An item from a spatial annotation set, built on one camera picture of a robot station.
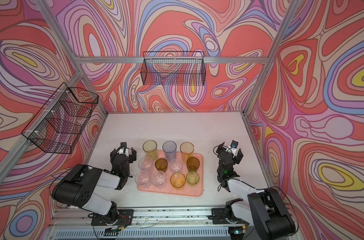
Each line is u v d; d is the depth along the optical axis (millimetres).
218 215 734
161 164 883
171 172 904
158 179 839
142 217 750
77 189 449
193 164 829
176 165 870
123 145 752
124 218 722
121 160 703
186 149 844
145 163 863
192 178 855
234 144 710
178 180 843
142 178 853
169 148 904
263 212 416
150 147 852
